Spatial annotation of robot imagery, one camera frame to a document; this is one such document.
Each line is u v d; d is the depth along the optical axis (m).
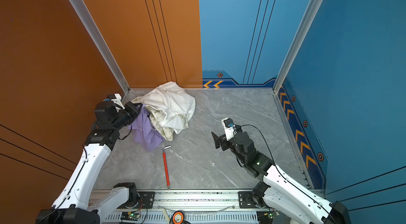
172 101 0.99
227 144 0.66
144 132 0.80
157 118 0.81
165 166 0.84
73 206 0.38
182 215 0.67
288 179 0.48
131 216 0.71
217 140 0.66
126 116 0.63
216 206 0.72
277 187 0.48
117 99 0.67
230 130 0.62
